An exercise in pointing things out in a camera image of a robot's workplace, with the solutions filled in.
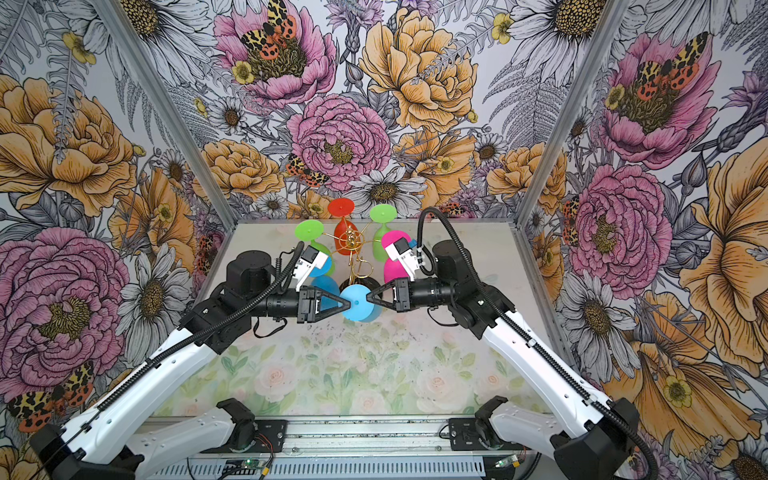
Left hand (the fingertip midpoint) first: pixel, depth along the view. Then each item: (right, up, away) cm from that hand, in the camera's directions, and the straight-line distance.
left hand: (346, 315), depth 62 cm
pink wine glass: (+9, +7, +25) cm, 27 cm away
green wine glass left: (-12, +18, +17) cm, 28 cm away
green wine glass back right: (+7, +23, +21) cm, 32 cm away
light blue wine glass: (+3, +1, 0) cm, 3 cm away
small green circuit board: (-23, -37, +9) cm, 44 cm away
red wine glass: (-2, +17, +16) cm, 23 cm away
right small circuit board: (+36, -37, +9) cm, 52 cm away
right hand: (+5, +1, 0) cm, 5 cm away
